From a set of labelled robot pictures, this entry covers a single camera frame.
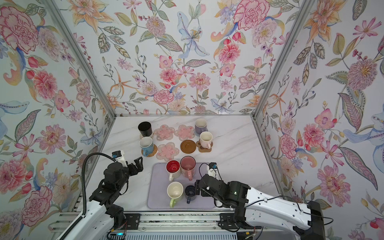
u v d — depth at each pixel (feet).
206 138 3.21
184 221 2.48
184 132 3.65
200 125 3.49
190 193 2.70
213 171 2.18
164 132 3.63
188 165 2.89
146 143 3.21
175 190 2.68
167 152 3.31
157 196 2.76
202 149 3.31
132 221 2.42
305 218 1.41
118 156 2.27
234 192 1.66
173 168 2.97
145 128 3.33
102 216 1.80
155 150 3.29
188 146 3.40
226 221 2.41
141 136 3.52
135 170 2.40
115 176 1.97
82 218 1.63
